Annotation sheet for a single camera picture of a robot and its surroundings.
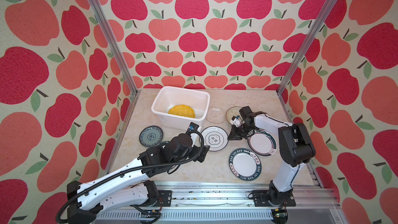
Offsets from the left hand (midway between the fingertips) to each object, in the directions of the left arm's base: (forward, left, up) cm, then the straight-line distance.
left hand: (204, 145), depth 68 cm
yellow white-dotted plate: (+37, +14, -21) cm, 45 cm away
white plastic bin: (+41, +24, -12) cm, 49 cm away
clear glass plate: (+34, -10, -23) cm, 42 cm away
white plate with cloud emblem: (+16, -8, -22) cm, 29 cm away
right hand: (+14, -18, -20) cm, 30 cm away
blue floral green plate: (+17, +33, -22) cm, 43 cm away
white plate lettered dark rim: (0, -24, -25) cm, 35 cm away
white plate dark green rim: (+12, -37, -24) cm, 46 cm away
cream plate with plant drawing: (+35, -23, -21) cm, 47 cm away
